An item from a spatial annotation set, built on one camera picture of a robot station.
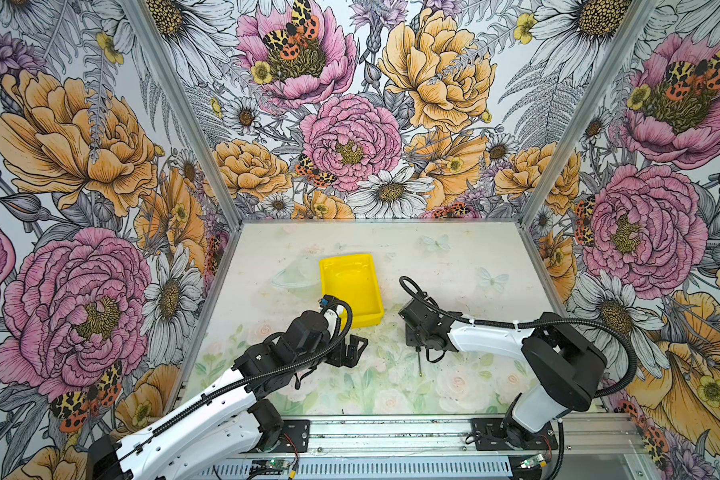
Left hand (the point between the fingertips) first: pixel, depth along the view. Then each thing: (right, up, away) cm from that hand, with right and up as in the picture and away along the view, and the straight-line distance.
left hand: (348, 347), depth 75 cm
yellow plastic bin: (0, +14, +27) cm, 31 cm away
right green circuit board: (+45, -25, -3) cm, 52 cm away
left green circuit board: (-18, -27, -4) cm, 32 cm away
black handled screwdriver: (+20, -5, +14) cm, 25 cm away
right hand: (+19, -4, +16) cm, 25 cm away
